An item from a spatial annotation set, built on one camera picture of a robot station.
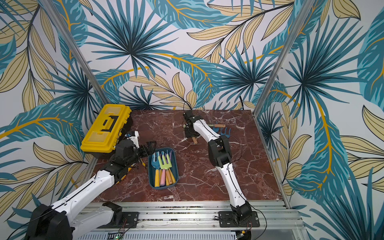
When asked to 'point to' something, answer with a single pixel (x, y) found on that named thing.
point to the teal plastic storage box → (174, 168)
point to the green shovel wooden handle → (166, 165)
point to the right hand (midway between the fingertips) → (192, 134)
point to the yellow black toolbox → (101, 139)
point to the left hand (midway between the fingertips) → (150, 145)
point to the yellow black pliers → (143, 163)
